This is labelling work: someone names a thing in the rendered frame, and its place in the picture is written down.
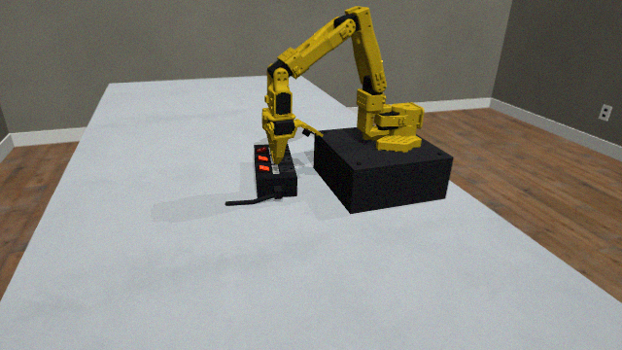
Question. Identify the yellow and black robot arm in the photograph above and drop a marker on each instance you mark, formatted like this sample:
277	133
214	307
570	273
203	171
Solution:
401	118

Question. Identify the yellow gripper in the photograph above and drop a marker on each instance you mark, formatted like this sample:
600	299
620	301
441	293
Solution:
279	130

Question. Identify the black power strip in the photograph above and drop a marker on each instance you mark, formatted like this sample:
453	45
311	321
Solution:
273	180

